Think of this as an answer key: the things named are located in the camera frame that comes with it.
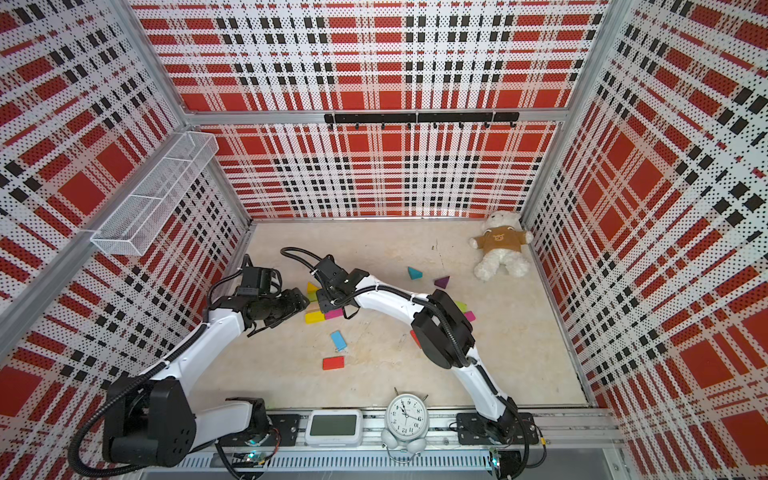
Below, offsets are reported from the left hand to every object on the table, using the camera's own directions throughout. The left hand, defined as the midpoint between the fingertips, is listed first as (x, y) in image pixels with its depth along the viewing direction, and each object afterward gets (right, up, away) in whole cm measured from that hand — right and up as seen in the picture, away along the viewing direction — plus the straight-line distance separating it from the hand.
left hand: (305, 305), depth 87 cm
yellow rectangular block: (+1, -5, +6) cm, 8 cm away
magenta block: (+8, -3, +4) cm, 9 cm away
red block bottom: (+9, -16, -3) cm, 19 cm away
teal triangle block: (+33, +8, +17) cm, 38 cm away
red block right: (+33, -11, +4) cm, 35 cm away
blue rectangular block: (+10, -12, +3) cm, 15 cm away
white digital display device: (+12, -26, -16) cm, 33 cm away
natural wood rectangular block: (+3, 0, -1) cm, 3 cm away
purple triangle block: (+43, +5, +15) cm, 46 cm away
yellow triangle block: (+5, +6, -10) cm, 13 cm away
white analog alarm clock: (+30, -25, -15) cm, 42 cm away
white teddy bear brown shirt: (+64, +18, +18) cm, 69 cm away
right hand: (+8, +1, +3) cm, 8 cm away
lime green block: (+3, +3, -3) cm, 6 cm away
